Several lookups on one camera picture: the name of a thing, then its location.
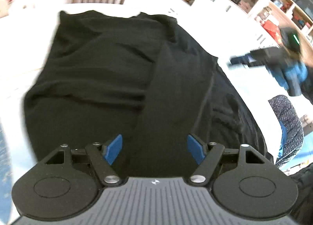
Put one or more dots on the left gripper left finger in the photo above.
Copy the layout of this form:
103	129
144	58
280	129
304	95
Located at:
112	148

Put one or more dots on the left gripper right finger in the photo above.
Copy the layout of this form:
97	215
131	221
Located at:
197	148

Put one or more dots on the black long-sleeve shirt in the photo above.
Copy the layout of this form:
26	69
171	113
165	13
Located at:
144	78

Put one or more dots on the white kitchen cabinets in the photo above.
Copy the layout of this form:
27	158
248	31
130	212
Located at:
221	25

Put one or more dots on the blue speckled storage bag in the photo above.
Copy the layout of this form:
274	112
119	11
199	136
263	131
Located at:
292	131

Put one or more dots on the wooden wall shelf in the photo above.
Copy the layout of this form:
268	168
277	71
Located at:
269	0

